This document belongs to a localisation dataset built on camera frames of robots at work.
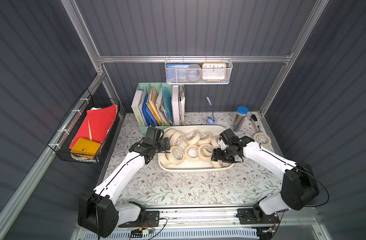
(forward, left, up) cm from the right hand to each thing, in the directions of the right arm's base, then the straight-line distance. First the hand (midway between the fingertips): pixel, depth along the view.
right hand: (219, 158), depth 85 cm
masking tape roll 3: (+7, +7, -6) cm, 12 cm away
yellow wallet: (-6, +63, +22) cm, 67 cm away
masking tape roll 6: (+19, +6, -6) cm, 21 cm away
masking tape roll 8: (+14, +25, -2) cm, 29 cm away
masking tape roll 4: (+9, +16, -9) cm, 20 cm away
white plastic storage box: (-1, +12, -8) cm, 15 cm away
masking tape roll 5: (+6, +26, -9) cm, 28 cm away
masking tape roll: (+20, -36, -9) cm, 42 cm away
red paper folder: (+4, +62, +24) cm, 66 cm away
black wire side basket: (-8, +70, +27) cm, 76 cm away
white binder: (+30, +26, +15) cm, 42 cm away
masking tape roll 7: (+19, +15, -5) cm, 25 cm away
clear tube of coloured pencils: (+28, -17, +9) cm, 34 cm away
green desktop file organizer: (+30, +33, +14) cm, 47 cm away
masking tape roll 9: (+17, +31, +2) cm, 35 cm away
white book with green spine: (+24, +50, +16) cm, 58 cm away
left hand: (+5, +34, +8) cm, 36 cm away
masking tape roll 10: (+10, +1, 0) cm, 10 cm away
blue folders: (+26, +44, +8) cm, 52 cm away
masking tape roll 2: (-2, -1, -2) cm, 3 cm away
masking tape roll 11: (-1, +32, 0) cm, 32 cm away
